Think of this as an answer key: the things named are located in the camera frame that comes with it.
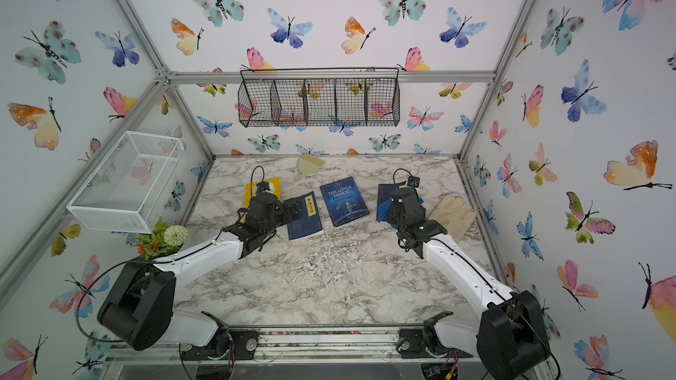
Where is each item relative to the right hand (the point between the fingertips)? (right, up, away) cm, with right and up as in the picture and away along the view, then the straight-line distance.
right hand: (405, 202), depth 84 cm
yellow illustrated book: (-58, +3, +25) cm, 63 cm away
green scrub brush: (-35, +14, +34) cm, 51 cm away
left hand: (-36, -1, +5) cm, 36 cm away
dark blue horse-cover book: (-6, 0, +5) cm, 8 cm away
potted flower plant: (-72, -11, -5) cm, 73 cm away
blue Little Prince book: (-20, -1, +21) cm, 29 cm away
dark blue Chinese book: (-32, -8, +13) cm, 36 cm away
